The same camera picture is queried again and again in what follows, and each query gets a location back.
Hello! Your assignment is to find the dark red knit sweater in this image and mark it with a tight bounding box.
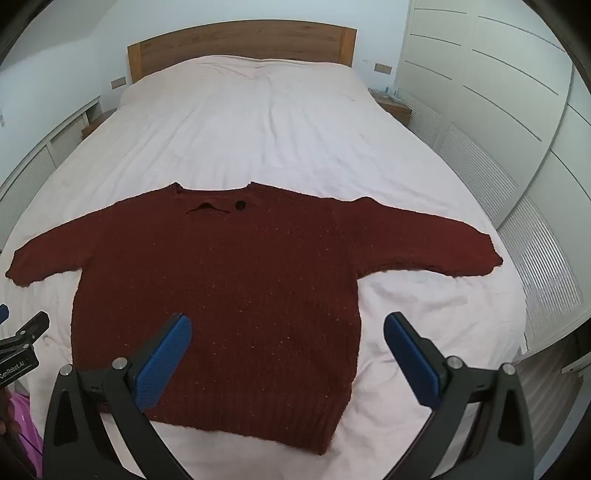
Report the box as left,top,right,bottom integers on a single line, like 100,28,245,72
6,181,505,455

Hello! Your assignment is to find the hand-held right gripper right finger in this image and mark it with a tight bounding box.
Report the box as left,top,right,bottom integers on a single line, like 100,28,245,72
383,312,535,480

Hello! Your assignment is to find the wooden nightstand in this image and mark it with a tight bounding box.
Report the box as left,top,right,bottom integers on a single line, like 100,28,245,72
81,109,116,139
372,95,413,126

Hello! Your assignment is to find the white wardrobe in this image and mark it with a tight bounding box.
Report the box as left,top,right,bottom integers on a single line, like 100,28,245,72
396,0,591,227

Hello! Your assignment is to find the pink cloth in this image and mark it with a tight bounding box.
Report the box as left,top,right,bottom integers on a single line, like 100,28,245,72
8,391,45,480

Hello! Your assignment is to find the white duvet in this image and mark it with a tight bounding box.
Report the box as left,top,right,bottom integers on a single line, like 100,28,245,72
0,54,529,480

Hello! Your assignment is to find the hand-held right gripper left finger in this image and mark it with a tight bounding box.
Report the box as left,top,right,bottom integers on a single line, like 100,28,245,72
41,312,195,480

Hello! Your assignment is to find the wooden headboard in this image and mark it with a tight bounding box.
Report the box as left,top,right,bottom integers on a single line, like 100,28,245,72
127,21,358,85

